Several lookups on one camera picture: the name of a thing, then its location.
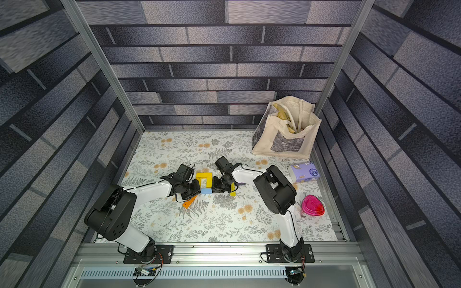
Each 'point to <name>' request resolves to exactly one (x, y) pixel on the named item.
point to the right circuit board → (295, 275)
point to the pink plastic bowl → (311, 205)
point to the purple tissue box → (304, 171)
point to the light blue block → (206, 191)
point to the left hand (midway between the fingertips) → (203, 190)
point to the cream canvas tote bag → (286, 127)
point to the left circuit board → (143, 271)
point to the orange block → (188, 203)
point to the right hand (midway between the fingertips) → (210, 190)
